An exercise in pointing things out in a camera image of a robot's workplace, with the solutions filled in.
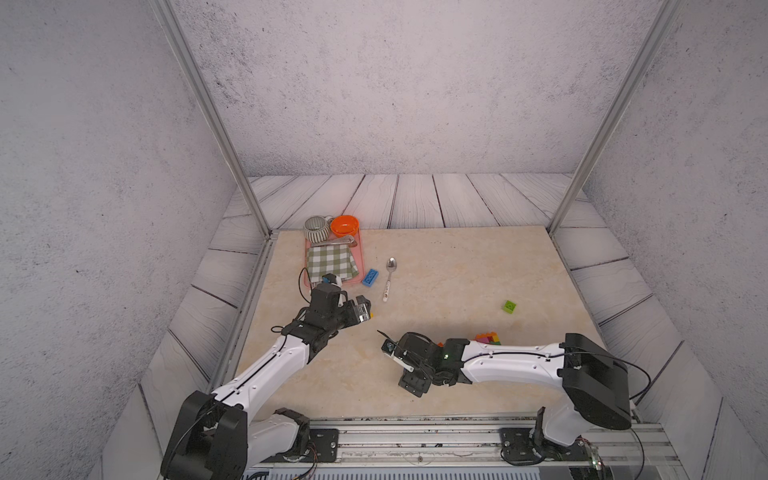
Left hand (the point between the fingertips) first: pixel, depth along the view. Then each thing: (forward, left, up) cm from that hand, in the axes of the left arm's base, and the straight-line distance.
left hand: (363, 307), depth 85 cm
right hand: (-15, -13, -8) cm, 22 cm away
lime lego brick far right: (+5, -46, -9) cm, 47 cm away
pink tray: (+30, +4, -11) cm, 33 cm away
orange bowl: (+42, +10, -8) cm, 43 cm away
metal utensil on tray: (+34, +8, -8) cm, 36 cm away
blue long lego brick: (+17, -1, -10) cm, 20 cm away
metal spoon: (+23, -8, -10) cm, 26 cm away
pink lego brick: (-6, -35, -11) cm, 37 cm away
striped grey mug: (+40, +20, -7) cm, 46 cm away
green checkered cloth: (+27, +12, -11) cm, 31 cm away
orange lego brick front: (-4, -36, -11) cm, 38 cm away
